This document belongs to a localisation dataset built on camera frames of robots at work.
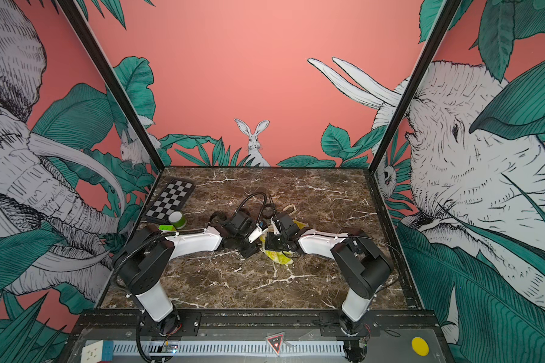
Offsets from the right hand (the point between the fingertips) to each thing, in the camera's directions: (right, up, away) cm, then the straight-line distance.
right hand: (263, 241), depth 90 cm
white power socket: (-47, -26, -25) cm, 59 cm away
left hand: (-2, -1, +2) cm, 3 cm away
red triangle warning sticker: (+6, -27, -20) cm, 34 cm away
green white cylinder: (-37, +8, +5) cm, 38 cm away
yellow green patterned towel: (+7, -6, -2) cm, 9 cm away
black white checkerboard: (-44, +16, +14) cm, 49 cm away
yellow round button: (+52, -30, -18) cm, 63 cm away
